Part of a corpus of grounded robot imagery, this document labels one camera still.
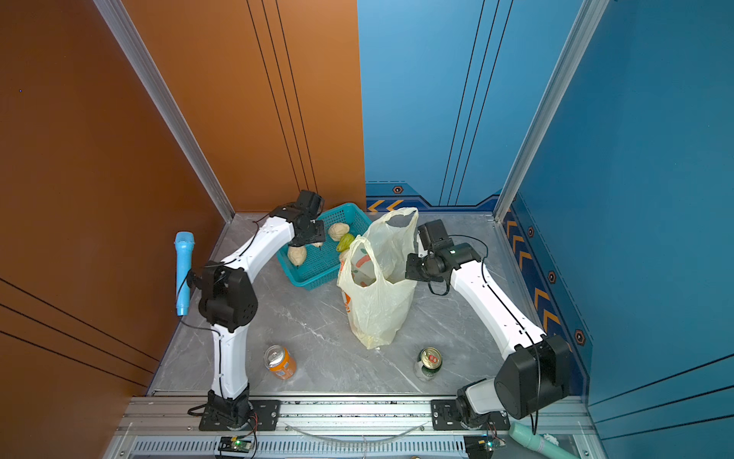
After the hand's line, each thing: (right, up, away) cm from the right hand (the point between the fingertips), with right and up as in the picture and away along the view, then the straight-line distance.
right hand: (411, 270), depth 82 cm
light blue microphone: (-63, +8, -4) cm, 64 cm away
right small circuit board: (+16, -42, -12) cm, 47 cm away
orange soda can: (-35, -23, -9) cm, 43 cm away
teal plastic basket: (-30, 0, +23) cm, 38 cm away
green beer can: (+4, -22, -10) cm, 24 cm away
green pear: (-22, +8, +21) cm, 31 cm away
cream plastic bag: (-10, -1, -11) cm, 15 cm away
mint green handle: (+29, -40, -15) cm, 51 cm away
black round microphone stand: (-64, -3, +1) cm, 64 cm away
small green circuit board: (-46, -42, -11) cm, 63 cm away
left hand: (-30, +11, +16) cm, 36 cm away
